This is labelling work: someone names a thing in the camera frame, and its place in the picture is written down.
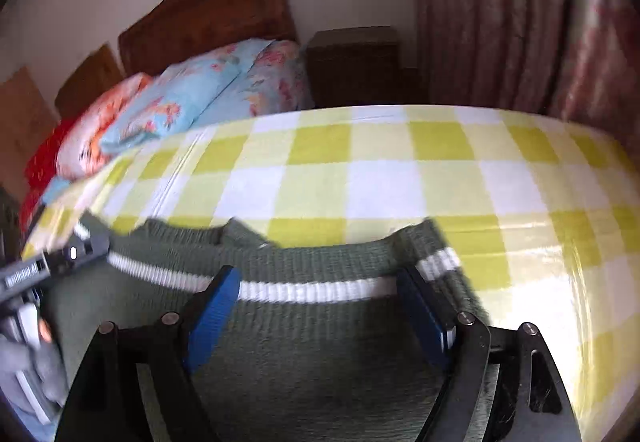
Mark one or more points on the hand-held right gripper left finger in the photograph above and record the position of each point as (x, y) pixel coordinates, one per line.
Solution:
(212, 317)

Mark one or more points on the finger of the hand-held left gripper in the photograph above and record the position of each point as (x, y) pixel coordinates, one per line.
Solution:
(92, 242)

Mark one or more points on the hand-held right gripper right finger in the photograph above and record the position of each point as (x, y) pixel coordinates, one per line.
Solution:
(425, 322)

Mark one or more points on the green knit sweater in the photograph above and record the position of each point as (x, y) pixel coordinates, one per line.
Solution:
(300, 372)

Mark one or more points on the light blue sheet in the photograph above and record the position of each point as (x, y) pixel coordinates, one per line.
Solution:
(55, 189)

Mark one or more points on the red patterned blanket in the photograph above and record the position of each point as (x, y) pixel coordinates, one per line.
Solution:
(45, 157)

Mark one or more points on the orange floral pillow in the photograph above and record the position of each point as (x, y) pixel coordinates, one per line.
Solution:
(100, 122)

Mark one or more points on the cardboard box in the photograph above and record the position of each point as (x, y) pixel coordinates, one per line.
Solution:
(22, 122)

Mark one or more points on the yellow white checked tablecloth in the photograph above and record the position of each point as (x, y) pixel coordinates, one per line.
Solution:
(400, 182)

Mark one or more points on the blue floral pillow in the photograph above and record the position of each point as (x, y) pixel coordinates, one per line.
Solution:
(170, 102)

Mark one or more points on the small wooden headboard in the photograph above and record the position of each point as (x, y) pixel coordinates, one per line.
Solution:
(87, 82)

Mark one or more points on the floral bed quilt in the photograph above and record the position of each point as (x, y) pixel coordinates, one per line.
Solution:
(270, 82)

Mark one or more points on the large wooden headboard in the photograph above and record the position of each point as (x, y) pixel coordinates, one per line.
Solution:
(210, 17)

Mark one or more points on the dark wooden nightstand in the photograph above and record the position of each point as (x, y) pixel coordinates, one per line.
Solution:
(355, 67)

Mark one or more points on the pink floral curtain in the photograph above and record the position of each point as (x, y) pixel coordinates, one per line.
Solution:
(500, 12)

